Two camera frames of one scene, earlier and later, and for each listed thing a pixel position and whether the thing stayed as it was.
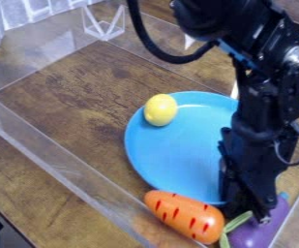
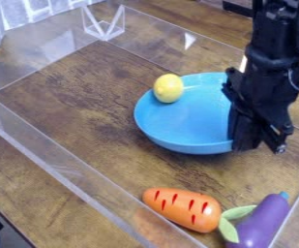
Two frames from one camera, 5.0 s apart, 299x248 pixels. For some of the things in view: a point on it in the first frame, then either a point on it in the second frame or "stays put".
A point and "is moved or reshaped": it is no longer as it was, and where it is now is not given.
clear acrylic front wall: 61,201 stays put
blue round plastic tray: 176,157 is moved or reshaped
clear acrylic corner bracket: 104,30 stays put
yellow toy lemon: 160,109 -> 168,87
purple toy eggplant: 253,234 stays put
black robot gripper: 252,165 -> 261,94
